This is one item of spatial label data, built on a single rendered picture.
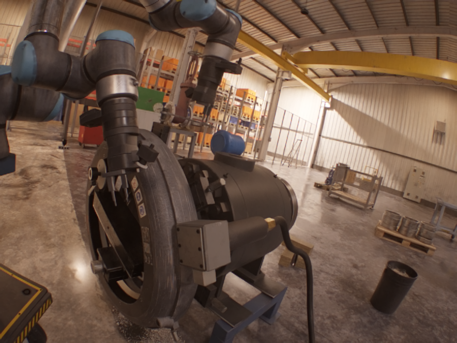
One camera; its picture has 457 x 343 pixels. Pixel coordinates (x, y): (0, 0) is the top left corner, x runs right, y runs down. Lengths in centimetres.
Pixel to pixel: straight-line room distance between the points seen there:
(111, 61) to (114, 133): 15
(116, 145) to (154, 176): 19
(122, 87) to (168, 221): 33
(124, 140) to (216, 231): 27
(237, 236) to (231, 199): 31
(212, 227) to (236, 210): 38
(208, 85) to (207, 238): 43
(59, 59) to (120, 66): 15
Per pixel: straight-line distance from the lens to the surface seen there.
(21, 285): 110
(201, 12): 64
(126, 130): 45
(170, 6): 73
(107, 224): 83
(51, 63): 54
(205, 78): 70
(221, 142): 138
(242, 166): 108
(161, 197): 59
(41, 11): 60
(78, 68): 57
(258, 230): 67
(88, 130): 608
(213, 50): 71
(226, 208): 87
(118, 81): 47
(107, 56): 51
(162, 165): 62
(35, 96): 82
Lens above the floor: 103
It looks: 9 degrees down
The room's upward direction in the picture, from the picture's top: 13 degrees clockwise
